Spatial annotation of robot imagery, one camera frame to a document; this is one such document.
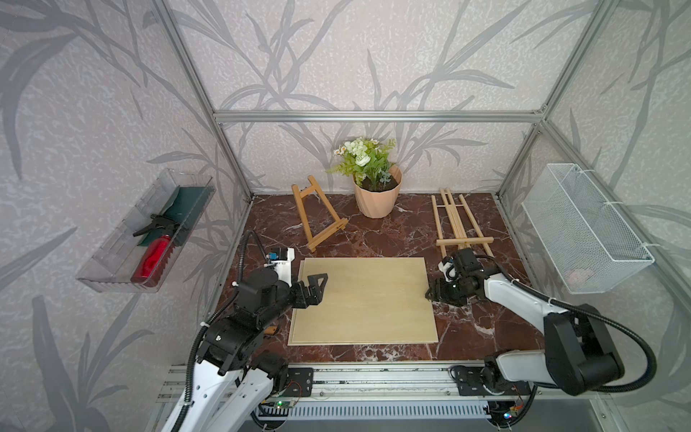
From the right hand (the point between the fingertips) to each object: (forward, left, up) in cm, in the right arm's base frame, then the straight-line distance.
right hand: (432, 294), depth 88 cm
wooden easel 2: (+23, -16, -2) cm, 29 cm away
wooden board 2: (-1, +22, -2) cm, 22 cm away
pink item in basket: (-4, -35, +19) cm, 40 cm away
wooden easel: (+25, +35, +3) cm, 43 cm away
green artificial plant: (+37, +20, +27) cm, 50 cm away
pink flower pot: (+33, +16, +9) cm, 38 cm away
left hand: (-5, +35, +22) cm, 42 cm away
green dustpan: (+9, +69, +34) cm, 77 cm away
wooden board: (-15, +31, 0) cm, 34 cm away
